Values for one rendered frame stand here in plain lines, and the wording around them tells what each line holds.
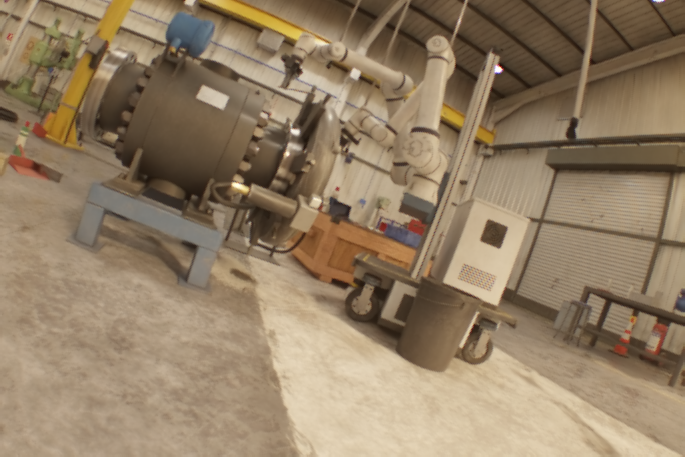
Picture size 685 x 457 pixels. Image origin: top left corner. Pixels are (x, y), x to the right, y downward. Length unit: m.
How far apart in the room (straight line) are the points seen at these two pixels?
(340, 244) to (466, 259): 1.10
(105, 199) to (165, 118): 0.40
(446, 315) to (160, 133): 1.40
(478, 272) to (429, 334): 0.52
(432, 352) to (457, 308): 0.22
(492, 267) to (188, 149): 1.57
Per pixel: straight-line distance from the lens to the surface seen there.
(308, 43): 2.17
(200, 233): 1.49
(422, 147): 1.80
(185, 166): 1.63
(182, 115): 1.58
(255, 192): 1.46
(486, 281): 2.05
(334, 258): 2.79
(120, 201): 1.50
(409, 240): 3.20
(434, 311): 1.65
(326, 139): 1.62
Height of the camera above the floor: 0.48
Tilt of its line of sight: 3 degrees up
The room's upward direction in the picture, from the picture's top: 22 degrees clockwise
